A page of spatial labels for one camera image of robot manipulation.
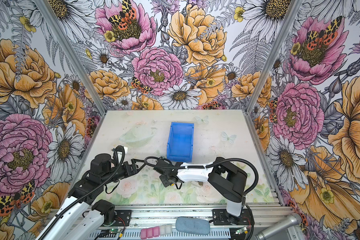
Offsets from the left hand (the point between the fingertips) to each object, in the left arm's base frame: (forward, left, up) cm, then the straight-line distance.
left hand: (142, 169), depth 74 cm
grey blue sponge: (-22, -24, -13) cm, 35 cm away
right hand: (0, -12, -16) cm, 20 cm away
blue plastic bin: (+26, -18, -16) cm, 35 cm away
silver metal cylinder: (-21, -71, -12) cm, 75 cm away
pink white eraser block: (-23, -7, -16) cm, 29 cm away
